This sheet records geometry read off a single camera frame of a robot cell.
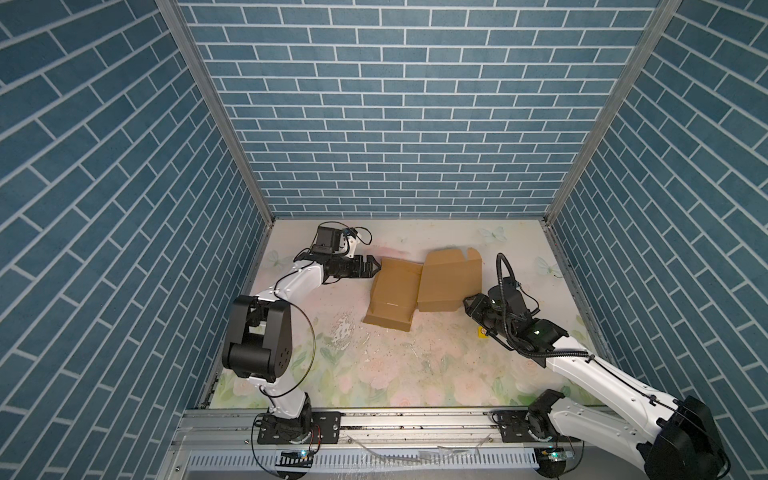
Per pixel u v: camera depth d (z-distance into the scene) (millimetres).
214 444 742
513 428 736
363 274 819
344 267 800
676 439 386
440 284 966
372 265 844
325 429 732
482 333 706
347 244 800
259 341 468
